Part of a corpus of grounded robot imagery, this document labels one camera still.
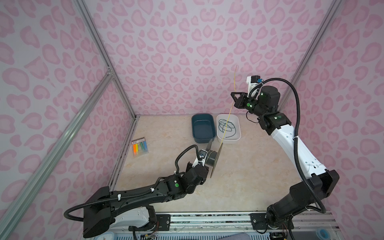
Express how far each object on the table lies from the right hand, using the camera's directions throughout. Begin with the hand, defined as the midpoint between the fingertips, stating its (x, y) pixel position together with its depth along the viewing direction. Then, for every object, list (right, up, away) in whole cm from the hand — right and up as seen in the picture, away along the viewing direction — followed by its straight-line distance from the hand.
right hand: (234, 91), depth 70 cm
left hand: (-13, -34, +5) cm, 37 cm away
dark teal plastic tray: (-12, -17, +42) cm, 47 cm away
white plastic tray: (+9, -21, +40) cm, 46 cm away
